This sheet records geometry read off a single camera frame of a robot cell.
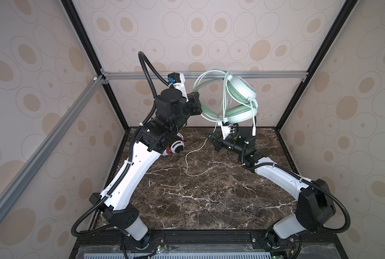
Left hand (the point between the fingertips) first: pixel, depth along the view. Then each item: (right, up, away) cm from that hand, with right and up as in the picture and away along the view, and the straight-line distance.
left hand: (203, 89), depth 55 cm
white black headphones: (-14, -21, +45) cm, 51 cm away
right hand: (+2, -14, +20) cm, 24 cm away
